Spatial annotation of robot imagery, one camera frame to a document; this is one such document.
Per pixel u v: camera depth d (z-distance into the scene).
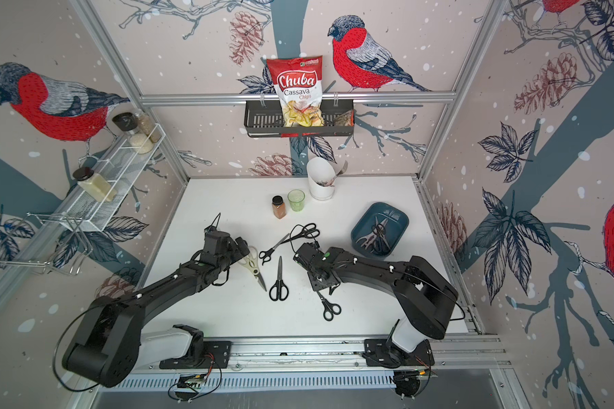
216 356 0.73
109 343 0.41
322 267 0.61
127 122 0.78
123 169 0.81
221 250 0.72
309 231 1.01
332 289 0.73
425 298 0.44
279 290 0.86
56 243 0.61
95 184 0.67
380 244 0.96
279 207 1.01
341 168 1.05
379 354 0.73
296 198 1.09
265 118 0.95
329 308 0.82
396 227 1.02
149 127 0.86
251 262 0.93
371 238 0.98
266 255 0.95
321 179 1.14
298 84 0.81
